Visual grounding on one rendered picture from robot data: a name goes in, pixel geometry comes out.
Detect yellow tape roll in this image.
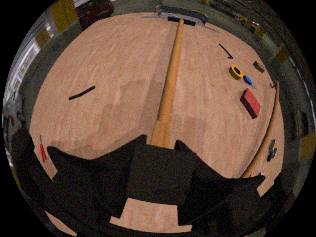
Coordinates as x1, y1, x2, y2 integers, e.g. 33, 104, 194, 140
228, 65, 243, 79

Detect red flat block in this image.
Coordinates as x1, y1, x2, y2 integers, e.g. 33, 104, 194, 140
239, 89, 260, 119

